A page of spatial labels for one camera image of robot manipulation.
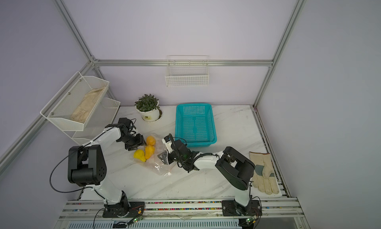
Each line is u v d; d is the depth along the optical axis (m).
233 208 0.74
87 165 0.47
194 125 1.10
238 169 0.48
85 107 0.78
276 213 0.74
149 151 0.86
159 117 1.11
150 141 0.94
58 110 0.67
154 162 0.78
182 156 0.68
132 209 0.74
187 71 1.07
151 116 1.04
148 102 0.96
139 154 0.88
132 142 0.80
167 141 0.76
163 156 0.75
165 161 0.74
